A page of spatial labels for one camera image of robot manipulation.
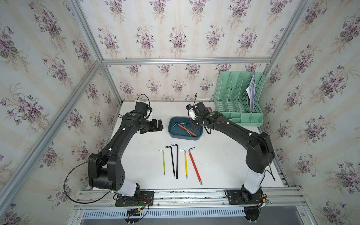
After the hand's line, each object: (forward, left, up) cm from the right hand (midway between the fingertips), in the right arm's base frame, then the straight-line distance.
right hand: (194, 121), depth 90 cm
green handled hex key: (-22, +19, -13) cm, 32 cm away
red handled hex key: (-24, 0, -13) cm, 28 cm away
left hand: (-7, +23, +2) cm, 24 cm away
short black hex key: (-12, +16, -14) cm, 24 cm away
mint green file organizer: (+37, -43, -13) cm, 58 cm away
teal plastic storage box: (+4, +10, -14) cm, 18 cm away
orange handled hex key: (+5, +10, -13) cm, 17 cm away
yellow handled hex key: (-22, +5, -14) cm, 27 cm away
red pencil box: (+23, -14, -14) cm, 30 cm away
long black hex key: (-20, +11, -14) cm, 27 cm away
